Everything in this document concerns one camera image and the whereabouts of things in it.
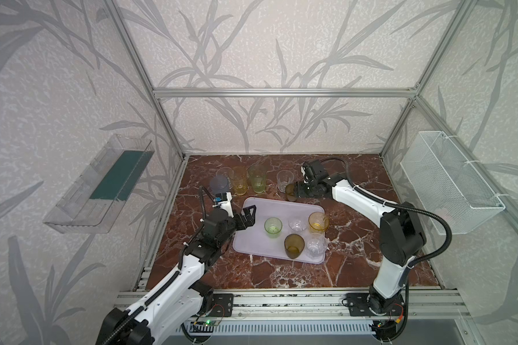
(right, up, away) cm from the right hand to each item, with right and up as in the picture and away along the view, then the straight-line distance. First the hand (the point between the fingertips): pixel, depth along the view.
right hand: (298, 189), depth 92 cm
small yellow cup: (+9, -14, -2) cm, 16 cm away
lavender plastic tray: (-19, -20, -5) cm, 28 cm away
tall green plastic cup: (-18, +6, +13) cm, 23 cm away
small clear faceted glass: (+7, -22, -6) cm, 24 cm away
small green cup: (-11, -16, -1) cm, 19 cm away
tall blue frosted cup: (-36, +2, +7) cm, 36 cm away
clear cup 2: (-34, +8, +10) cm, 36 cm away
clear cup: (0, -15, -1) cm, 15 cm away
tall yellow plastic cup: (-28, +6, +14) cm, 32 cm away
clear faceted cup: (-5, +5, +15) cm, 16 cm away
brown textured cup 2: (-3, -2, +6) cm, 7 cm away
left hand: (-20, -7, -12) cm, 24 cm away
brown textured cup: (-3, -22, -8) cm, 23 cm away
